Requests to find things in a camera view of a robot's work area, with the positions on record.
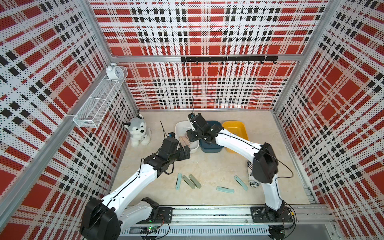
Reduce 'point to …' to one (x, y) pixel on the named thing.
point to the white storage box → (181, 128)
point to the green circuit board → (149, 230)
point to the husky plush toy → (139, 132)
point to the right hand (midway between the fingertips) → (193, 132)
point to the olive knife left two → (195, 181)
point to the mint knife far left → (178, 181)
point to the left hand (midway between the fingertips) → (185, 150)
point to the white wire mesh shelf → (91, 111)
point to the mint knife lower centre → (224, 189)
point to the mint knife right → (237, 178)
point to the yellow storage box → (238, 127)
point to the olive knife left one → (186, 180)
